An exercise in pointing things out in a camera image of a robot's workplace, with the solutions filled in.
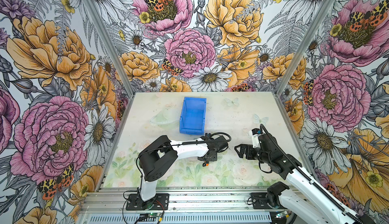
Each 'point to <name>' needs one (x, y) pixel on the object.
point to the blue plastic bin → (193, 116)
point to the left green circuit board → (153, 215)
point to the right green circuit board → (281, 215)
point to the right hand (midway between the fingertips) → (242, 153)
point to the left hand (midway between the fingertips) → (206, 159)
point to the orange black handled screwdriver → (207, 164)
